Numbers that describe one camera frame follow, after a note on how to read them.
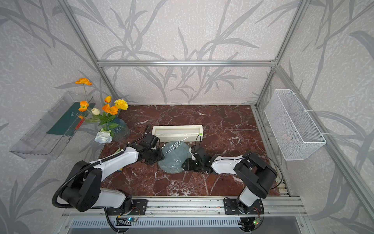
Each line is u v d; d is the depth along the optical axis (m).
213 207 0.75
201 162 0.69
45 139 0.64
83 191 0.42
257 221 0.68
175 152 0.89
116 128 0.78
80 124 0.69
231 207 0.72
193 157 0.73
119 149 0.96
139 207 0.73
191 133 0.94
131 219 0.70
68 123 0.68
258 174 0.46
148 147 0.69
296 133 0.61
